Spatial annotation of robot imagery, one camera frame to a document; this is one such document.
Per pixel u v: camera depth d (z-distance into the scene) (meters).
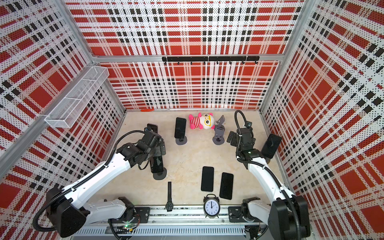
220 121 1.04
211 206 0.75
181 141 1.04
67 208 0.38
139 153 0.54
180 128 1.00
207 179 0.87
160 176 0.88
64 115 0.69
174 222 0.73
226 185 0.83
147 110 1.27
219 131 0.99
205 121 1.05
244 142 0.62
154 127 0.91
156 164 0.82
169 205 0.77
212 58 0.89
